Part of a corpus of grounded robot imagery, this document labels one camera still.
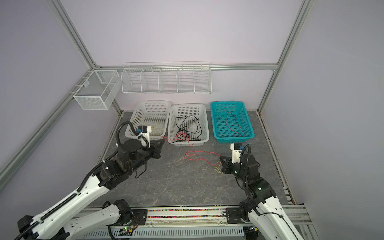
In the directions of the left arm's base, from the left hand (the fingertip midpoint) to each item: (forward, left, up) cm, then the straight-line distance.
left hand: (164, 142), depth 68 cm
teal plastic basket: (+24, -35, -30) cm, 52 cm away
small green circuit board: (-31, +22, -31) cm, 49 cm away
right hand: (-5, -27, -11) cm, 29 cm away
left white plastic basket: (+47, +17, -29) cm, 57 cm away
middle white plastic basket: (+42, -20, -24) cm, 52 cm away
